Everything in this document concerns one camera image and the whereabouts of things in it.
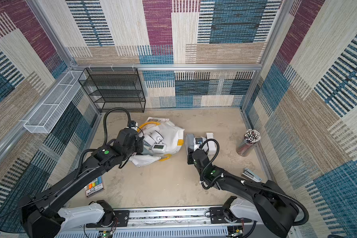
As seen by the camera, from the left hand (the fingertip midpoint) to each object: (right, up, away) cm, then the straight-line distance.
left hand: (141, 139), depth 78 cm
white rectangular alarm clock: (+39, -5, +13) cm, 42 cm away
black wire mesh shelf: (-27, +34, +31) cm, 53 cm away
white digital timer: (+7, -7, +17) cm, 19 cm away
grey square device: (+26, -2, +9) cm, 27 cm away
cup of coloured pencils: (+59, 0, +5) cm, 59 cm away
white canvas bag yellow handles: (+16, -2, +17) cm, 23 cm away
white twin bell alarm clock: (+5, 0, +18) cm, 19 cm away
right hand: (+28, -7, +9) cm, 30 cm away
